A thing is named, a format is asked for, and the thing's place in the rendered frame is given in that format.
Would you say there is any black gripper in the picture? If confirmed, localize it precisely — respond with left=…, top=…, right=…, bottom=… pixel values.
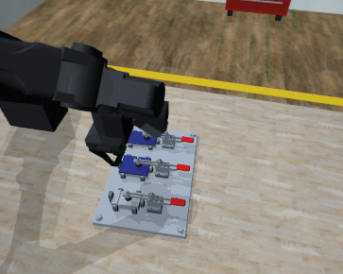
left=85, top=108, right=134, bottom=167

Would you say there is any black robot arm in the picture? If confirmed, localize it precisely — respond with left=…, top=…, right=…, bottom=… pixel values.
left=0, top=37, right=169, bottom=139

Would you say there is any grey toggle clamp with red handle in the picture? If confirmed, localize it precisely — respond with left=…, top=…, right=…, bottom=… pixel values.
left=143, top=131, right=194, bottom=149

